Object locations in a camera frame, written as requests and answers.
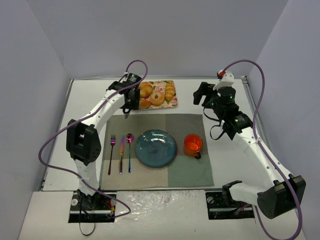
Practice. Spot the round sesame bun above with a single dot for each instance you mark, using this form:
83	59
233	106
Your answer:
144	103

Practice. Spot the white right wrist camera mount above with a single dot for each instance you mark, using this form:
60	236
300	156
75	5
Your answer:
226	79

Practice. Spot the patchwork grey green placemat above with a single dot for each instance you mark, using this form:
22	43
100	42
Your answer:
182	172

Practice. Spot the iridescent fork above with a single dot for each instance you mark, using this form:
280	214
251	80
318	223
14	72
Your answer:
112	144

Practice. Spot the curved striped croissant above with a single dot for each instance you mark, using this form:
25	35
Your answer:
146	89

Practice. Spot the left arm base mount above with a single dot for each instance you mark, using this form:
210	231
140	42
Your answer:
91	209

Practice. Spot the orange mug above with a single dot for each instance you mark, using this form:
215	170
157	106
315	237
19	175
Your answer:
192	146

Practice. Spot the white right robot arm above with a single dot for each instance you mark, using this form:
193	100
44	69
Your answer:
280	187

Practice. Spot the iridescent spoon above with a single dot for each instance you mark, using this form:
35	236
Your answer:
129	140

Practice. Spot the striped bread roll right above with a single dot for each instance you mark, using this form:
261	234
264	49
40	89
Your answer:
169	92

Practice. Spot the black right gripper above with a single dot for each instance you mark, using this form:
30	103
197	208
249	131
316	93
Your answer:
201	91

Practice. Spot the blue ceramic plate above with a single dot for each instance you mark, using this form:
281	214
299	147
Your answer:
155	148

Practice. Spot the sugared bagel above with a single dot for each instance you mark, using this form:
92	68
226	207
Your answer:
157	98

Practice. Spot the floral rectangular tray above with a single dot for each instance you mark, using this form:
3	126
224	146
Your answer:
159	85

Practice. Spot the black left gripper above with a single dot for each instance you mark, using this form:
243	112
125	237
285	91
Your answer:
135	99

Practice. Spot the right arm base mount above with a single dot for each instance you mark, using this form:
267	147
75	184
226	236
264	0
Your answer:
219	209

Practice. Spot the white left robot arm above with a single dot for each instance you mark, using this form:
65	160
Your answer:
82	139

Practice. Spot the iridescent knife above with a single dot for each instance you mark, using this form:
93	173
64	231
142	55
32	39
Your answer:
121	154

